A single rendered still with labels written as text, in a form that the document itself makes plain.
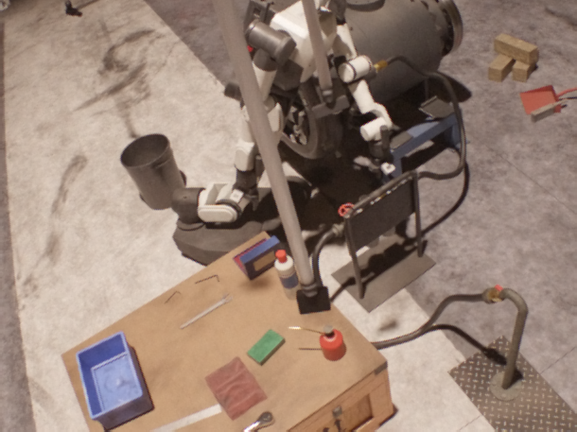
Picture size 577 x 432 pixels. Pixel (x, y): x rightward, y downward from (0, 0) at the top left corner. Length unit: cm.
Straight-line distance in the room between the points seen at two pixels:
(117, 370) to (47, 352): 98
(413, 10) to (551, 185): 118
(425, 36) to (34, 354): 264
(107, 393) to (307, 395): 73
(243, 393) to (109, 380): 53
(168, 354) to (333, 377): 62
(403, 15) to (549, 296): 154
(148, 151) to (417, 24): 175
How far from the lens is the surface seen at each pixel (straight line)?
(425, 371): 234
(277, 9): 201
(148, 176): 317
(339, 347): 179
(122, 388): 205
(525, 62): 388
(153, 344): 210
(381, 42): 278
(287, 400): 182
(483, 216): 287
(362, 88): 223
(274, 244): 206
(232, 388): 186
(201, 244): 278
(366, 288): 258
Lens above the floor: 206
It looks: 42 degrees down
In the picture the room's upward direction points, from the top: 18 degrees counter-clockwise
